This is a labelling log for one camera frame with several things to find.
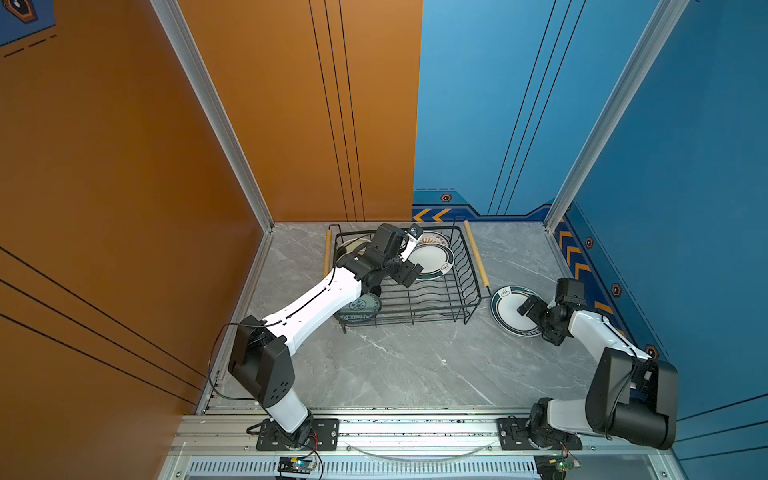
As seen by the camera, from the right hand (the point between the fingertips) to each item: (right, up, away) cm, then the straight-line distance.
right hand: (528, 317), depth 90 cm
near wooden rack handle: (-17, +16, -6) cm, 24 cm away
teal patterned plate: (-51, +2, -1) cm, 51 cm away
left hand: (-38, +19, -8) cm, 43 cm away
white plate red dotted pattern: (-29, +25, +7) cm, 38 cm away
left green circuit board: (-65, -31, -20) cm, 75 cm away
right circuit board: (-4, -31, -20) cm, 37 cm away
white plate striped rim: (-28, +18, +4) cm, 33 cm away
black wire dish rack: (-23, +8, +9) cm, 26 cm away
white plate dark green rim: (-6, +2, +5) cm, 8 cm away
